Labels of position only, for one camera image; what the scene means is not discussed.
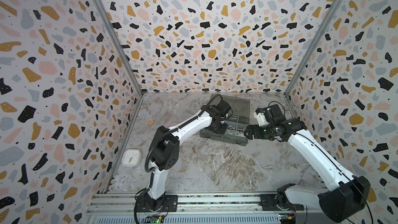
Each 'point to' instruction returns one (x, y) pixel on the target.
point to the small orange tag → (150, 122)
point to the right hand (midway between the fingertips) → (249, 130)
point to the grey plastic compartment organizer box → (236, 125)
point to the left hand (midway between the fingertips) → (222, 129)
